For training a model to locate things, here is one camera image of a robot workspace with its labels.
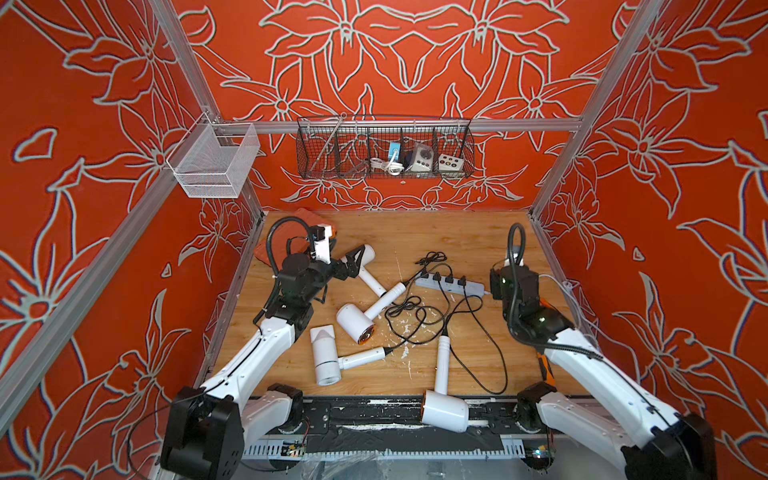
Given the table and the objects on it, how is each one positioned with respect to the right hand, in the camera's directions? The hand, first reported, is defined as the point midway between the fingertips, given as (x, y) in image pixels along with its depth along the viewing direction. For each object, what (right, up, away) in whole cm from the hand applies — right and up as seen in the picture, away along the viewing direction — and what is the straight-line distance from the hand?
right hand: (506, 269), depth 79 cm
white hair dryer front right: (-20, -32, -10) cm, 39 cm away
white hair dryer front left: (-48, -24, -3) cm, 54 cm away
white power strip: (-6, -7, +13) cm, 16 cm away
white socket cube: (-12, +33, +15) cm, 38 cm away
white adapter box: (-21, +33, +12) cm, 41 cm away
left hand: (-43, +8, -3) cm, 44 cm away
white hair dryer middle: (-41, -17, +4) cm, 44 cm away
